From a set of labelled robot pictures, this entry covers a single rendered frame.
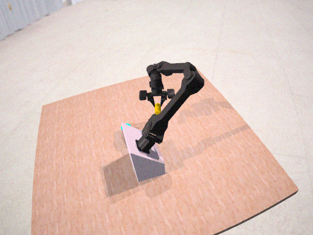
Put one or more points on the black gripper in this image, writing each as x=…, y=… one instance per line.
x=156, y=91

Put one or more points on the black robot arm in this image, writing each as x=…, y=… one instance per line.
x=158, y=124

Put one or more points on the yellow cylinder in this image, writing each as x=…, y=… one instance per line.
x=157, y=108

